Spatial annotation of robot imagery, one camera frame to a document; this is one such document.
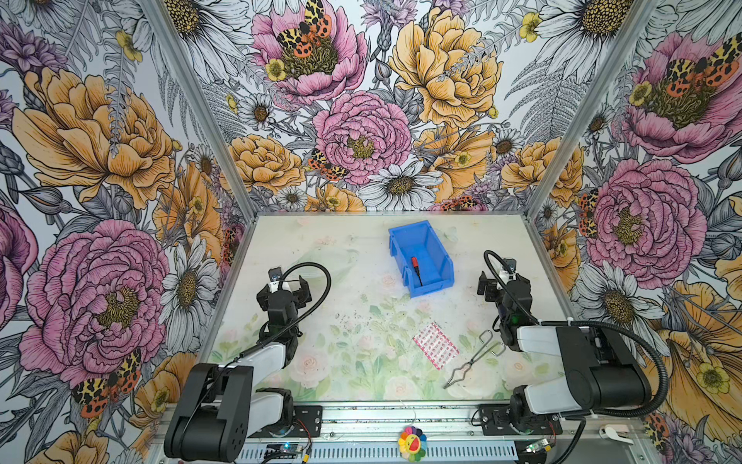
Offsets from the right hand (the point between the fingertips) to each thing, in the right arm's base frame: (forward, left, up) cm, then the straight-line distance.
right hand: (498, 280), depth 92 cm
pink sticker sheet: (-17, +21, -8) cm, 28 cm away
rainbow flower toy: (-41, +30, -6) cm, 52 cm away
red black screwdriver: (+12, +24, -7) cm, 28 cm away
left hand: (-2, +66, +2) cm, 66 cm away
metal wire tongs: (-24, +15, -9) cm, 29 cm away
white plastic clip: (-40, -19, -6) cm, 45 cm away
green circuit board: (-41, +61, -8) cm, 74 cm away
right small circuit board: (-42, 0, -9) cm, 43 cm away
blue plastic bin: (+11, +17, -8) cm, 22 cm away
